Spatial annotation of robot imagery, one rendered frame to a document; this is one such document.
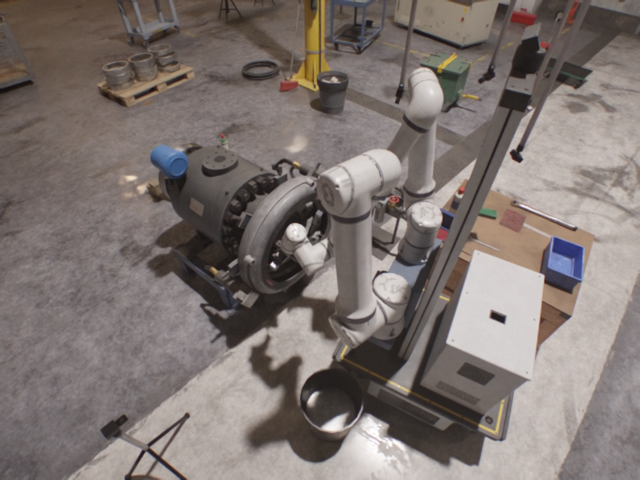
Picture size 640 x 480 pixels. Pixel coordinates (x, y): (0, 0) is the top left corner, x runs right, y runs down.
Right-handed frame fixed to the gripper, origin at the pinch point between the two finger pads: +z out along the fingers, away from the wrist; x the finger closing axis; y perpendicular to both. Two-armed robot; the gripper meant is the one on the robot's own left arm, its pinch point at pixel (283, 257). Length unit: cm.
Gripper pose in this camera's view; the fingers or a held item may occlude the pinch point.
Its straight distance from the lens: 170.0
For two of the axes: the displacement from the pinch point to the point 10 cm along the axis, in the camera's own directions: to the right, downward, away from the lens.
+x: -6.1, 6.6, -4.4
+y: -7.5, -6.6, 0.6
